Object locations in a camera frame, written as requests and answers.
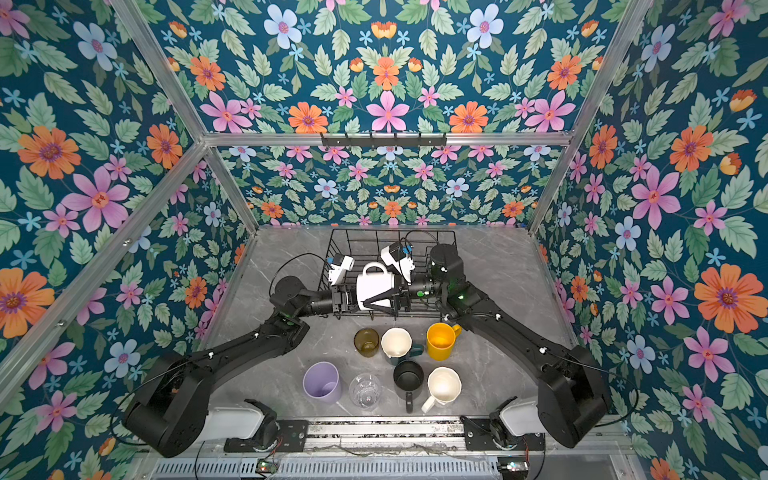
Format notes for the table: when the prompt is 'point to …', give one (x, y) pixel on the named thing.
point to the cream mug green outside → (397, 345)
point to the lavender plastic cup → (320, 380)
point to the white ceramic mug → (444, 385)
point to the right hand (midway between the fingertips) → (369, 289)
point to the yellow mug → (440, 339)
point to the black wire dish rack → (365, 246)
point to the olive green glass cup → (367, 341)
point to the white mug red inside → (372, 284)
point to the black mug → (408, 379)
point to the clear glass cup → (365, 390)
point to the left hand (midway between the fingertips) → (375, 297)
